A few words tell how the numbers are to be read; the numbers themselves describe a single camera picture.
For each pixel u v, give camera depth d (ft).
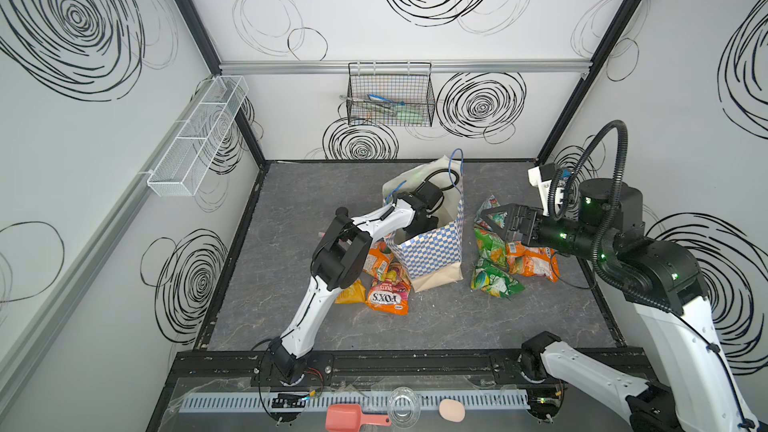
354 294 2.71
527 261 2.91
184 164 2.81
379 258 2.89
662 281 1.13
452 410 2.19
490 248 2.84
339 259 1.88
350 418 2.19
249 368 2.47
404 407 2.27
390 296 2.67
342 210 3.08
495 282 2.77
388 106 3.01
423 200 2.54
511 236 1.62
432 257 2.46
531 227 1.55
